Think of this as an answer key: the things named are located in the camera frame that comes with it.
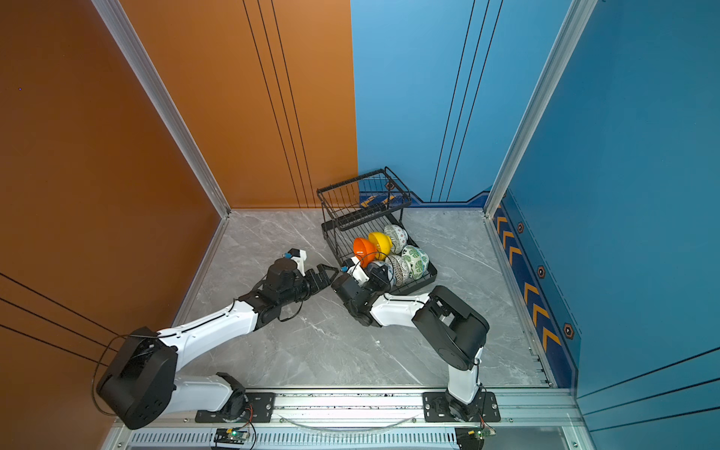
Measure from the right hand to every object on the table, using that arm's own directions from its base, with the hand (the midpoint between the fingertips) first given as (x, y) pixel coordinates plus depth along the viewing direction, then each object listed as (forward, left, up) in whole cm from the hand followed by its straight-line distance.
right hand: (389, 268), depth 90 cm
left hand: (-4, +17, +4) cm, 18 cm away
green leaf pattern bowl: (+8, -11, -6) cm, 15 cm away
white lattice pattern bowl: (-1, -4, 0) cm, 4 cm away
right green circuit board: (-43, -20, -12) cm, 49 cm away
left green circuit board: (-44, +41, -11) cm, 61 cm away
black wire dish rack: (+29, +10, -8) cm, 32 cm away
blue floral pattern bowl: (-2, 0, +2) cm, 2 cm away
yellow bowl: (+11, +1, -1) cm, 11 cm away
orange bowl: (+7, +8, 0) cm, 11 cm away
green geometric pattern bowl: (+12, -4, +1) cm, 13 cm away
